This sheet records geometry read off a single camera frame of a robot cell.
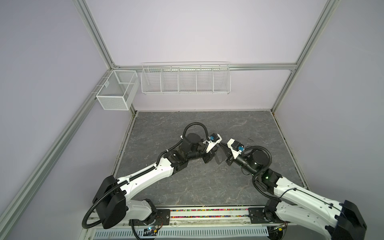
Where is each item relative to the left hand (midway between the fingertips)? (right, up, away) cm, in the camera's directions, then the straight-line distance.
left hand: (218, 149), depth 73 cm
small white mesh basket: (-64, +35, +26) cm, 77 cm away
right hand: (+1, +3, -3) cm, 5 cm away
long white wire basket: (-17, +44, +26) cm, 54 cm away
